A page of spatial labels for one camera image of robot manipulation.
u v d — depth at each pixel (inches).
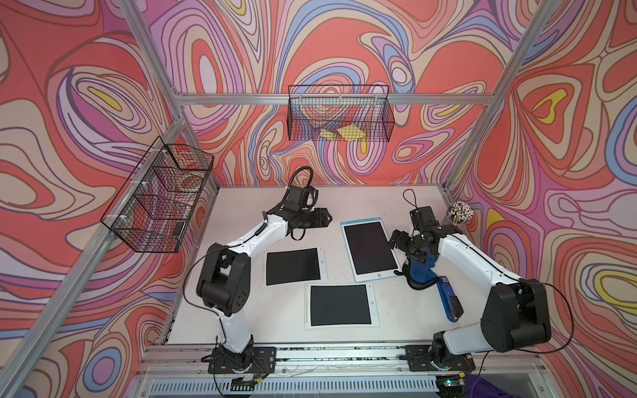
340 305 33.1
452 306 31.7
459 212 34.2
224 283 18.9
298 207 28.2
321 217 32.0
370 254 37.9
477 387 25.8
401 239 30.9
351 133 35.8
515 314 16.8
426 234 24.8
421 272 34.8
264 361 28.3
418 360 28.8
